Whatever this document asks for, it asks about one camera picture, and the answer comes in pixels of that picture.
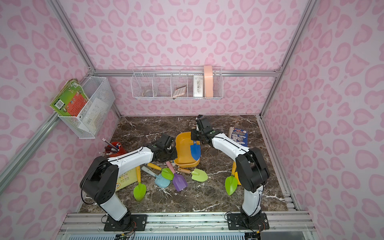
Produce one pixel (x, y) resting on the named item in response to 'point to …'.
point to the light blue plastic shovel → (159, 180)
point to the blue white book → (240, 136)
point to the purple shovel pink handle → (179, 181)
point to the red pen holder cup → (112, 152)
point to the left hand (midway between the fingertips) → (177, 153)
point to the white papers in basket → (94, 116)
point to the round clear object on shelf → (147, 93)
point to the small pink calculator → (180, 91)
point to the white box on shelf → (198, 85)
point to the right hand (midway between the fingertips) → (191, 133)
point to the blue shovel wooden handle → (196, 150)
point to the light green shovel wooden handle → (197, 174)
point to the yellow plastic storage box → (185, 158)
